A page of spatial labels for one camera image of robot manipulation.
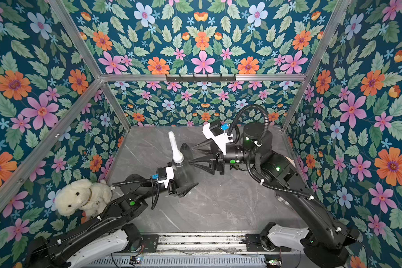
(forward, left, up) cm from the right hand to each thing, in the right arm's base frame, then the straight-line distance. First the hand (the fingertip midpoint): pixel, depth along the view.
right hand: (197, 148), depth 49 cm
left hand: (-1, +3, -13) cm, 13 cm away
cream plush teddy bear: (-3, +54, -31) cm, 62 cm away
